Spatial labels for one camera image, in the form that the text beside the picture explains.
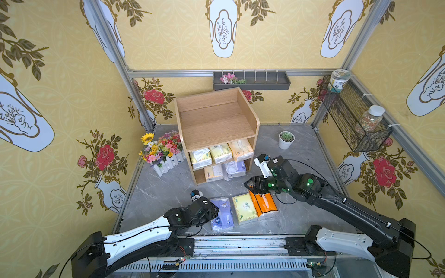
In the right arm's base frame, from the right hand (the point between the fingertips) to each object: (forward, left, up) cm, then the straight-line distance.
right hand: (251, 180), depth 73 cm
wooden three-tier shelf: (+18, +14, +12) cm, 26 cm away
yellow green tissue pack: (-7, +2, -14) cm, 16 cm away
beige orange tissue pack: (+14, +4, +2) cm, 15 cm away
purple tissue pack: (-13, +11, -14) cm, 22 cm away
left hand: (-7, +17, -16) cm, 25 cm away
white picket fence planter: (+12, +45, -12) cm, 48 cm away
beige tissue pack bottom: (+9, +20, -13) cm, 25 cm away
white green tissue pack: (+9, +22, +3) cm, 24 cm away
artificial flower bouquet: (+16, +47, -3) cm, 49 cm away
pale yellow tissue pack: (+12, +13, +2) cm, 18 cm away
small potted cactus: (+34, -23, -12) cm, 43 cm away
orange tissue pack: (-5, -6, -12) cm, 14 cm away
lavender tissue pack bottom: (+12, +6, -12) cm, 18 cm away
